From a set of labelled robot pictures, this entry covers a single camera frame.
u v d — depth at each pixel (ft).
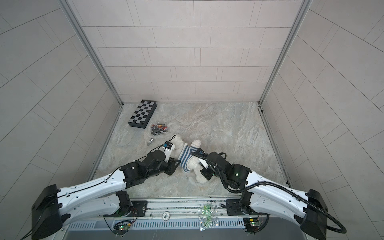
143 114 3.45
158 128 3.25
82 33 2.60
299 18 2.43
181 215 2.32
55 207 1.28
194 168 2.40
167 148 2.17
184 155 2.41
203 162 2.10
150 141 3.07
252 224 2.23
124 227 2.11
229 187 1.74
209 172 2.11
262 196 1.93
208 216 2.27
